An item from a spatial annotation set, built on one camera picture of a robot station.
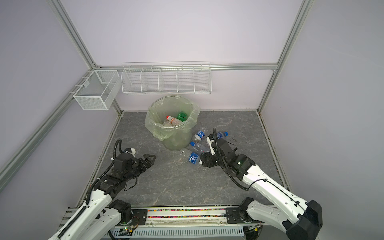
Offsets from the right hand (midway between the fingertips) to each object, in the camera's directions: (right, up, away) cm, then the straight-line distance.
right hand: (207, 155), depth 76 cm
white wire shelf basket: (-26, +47, +23) cm, 58 cm away
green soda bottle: (-15, +21, +21) cm, 33 cm away
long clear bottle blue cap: (-3, +1, +21) cm, 21 cm away
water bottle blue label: (-7, -4, +13) cm, 15 cm away
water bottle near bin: (-4, +9, +24) cm, 26 cm away
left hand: (-30, -5, +4) cm, 31 cm away
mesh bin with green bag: (-20, +7, +17) cm, 28 cm away
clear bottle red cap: (-20, +18, +17) cm, 32 cm away
